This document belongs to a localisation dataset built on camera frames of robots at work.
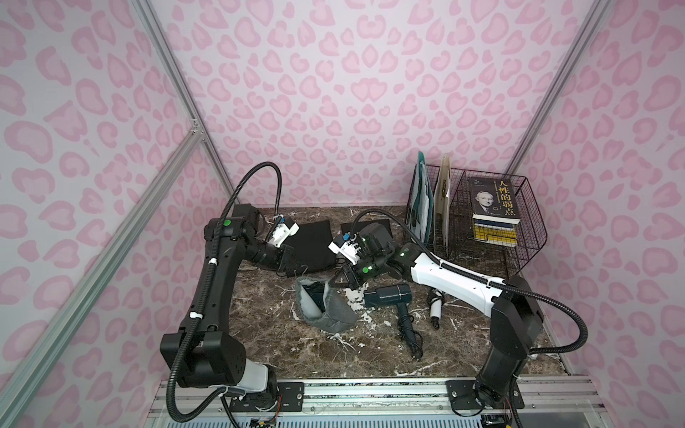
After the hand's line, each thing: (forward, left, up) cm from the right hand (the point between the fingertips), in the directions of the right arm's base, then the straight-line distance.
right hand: (335, 284), depth 74 cm
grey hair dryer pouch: (-4, -1, -10) cm, 11 cm away
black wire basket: (+21, -61, -21) cm, 67 cm away
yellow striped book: (+28, -56, -10) cm, 63 cm away
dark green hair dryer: (+3, -19, -14) cm, 24 cm away
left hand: (+4, +10, +4) cm, 12 cm away
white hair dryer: (0, -31, -17) cm, 35 cm away
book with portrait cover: (+33, -53, +1) cm, 63 cm away
